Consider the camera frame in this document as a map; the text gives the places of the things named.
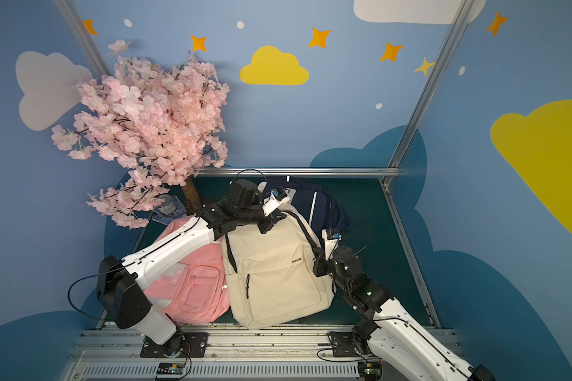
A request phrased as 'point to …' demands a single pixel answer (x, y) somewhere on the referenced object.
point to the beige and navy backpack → (270, 276)
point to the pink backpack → (195, 290)
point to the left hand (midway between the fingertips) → (283, 209)
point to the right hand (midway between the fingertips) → (319, 246)
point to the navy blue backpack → (316, 201)
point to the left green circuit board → (170, 368)
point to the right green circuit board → (370, 371)
